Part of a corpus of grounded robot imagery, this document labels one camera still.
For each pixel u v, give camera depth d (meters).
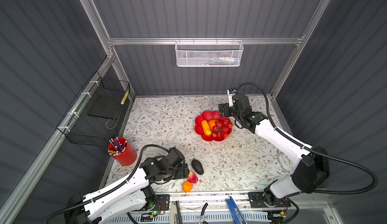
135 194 0.61
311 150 0.44
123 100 0.80
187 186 0.75
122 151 0.74
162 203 0.72
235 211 0.70
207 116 1.05
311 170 0.42
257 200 0.73
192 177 0.78
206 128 0.97
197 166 0.81
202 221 0.68
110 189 0.44
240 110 0.61
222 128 0.91
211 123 0.97
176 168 0.61
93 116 0.72
